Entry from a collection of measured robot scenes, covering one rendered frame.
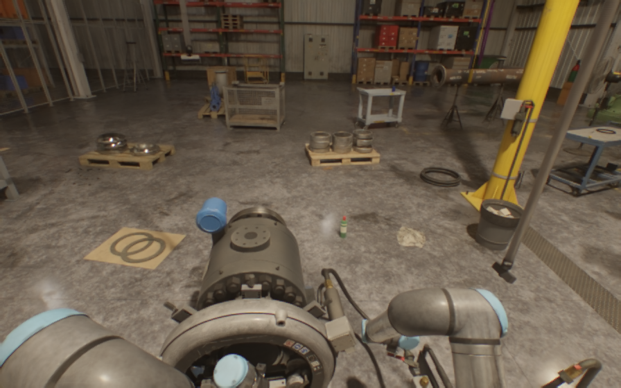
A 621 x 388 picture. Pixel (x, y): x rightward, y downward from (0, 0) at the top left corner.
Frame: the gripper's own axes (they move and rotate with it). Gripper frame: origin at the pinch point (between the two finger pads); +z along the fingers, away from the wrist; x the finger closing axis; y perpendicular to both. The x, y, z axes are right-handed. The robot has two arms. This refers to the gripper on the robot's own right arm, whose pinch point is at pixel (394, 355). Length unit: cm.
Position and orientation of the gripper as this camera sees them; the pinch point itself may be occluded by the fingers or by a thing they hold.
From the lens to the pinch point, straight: 177.6
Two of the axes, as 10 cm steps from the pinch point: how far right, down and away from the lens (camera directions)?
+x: -3.7, 4.2, -8.3
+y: -9.3, -1.8, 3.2
